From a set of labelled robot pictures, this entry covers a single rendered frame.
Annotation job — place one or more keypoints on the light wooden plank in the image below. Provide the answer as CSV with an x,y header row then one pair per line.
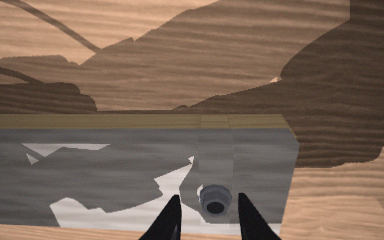
x,y
141,121

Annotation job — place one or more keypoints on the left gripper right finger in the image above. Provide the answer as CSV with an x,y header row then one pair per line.
x,y
252,224

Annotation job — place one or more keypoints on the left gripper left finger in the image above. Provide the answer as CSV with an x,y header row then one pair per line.
x,y
167,226

